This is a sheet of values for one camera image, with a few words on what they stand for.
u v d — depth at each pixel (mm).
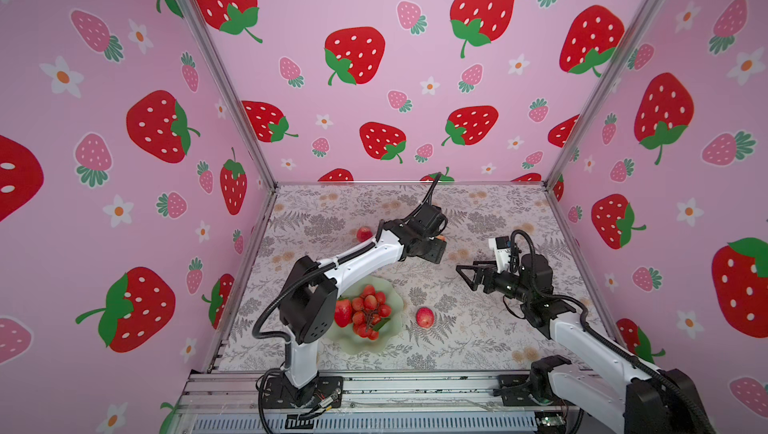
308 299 476
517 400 729
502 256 742
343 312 801
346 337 810
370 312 818
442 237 1003
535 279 625
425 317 833
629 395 423
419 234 639
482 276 728
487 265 735
